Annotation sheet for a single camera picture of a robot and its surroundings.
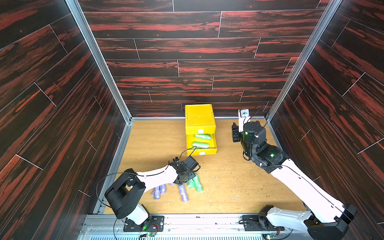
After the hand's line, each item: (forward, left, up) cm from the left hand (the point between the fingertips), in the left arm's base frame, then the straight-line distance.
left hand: (192, 176), depth 88 cm
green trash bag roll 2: (+18, -5, +8) cm, 20 cm away
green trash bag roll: (+24, -7, +9) cm, 26 cm away
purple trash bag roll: (-10, +20, 0) cm, 22 cm away
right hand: (+12, -25, +35) cm, 44 cm away
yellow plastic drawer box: (+23, -5, +18) cm, 29 cm away
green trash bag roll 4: (-4, -3, -1) cm, 5 cm away
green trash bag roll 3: (-5, 0, +1) cm, 5 cm away
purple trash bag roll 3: (-10, +4, 0) cm, 11 cm away
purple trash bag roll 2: (-7, +16, 0) cm, 18 cm away
